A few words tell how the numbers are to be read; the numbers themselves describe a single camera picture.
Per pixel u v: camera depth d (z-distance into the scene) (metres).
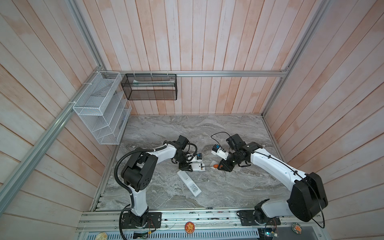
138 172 0.50
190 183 0.84
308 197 0.41
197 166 0.90
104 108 0.73
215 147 0.76
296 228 0.71
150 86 1.04
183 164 0.82
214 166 0.83
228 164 0.72
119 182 0.48
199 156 0.81
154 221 0.73
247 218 0.73
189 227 0.71
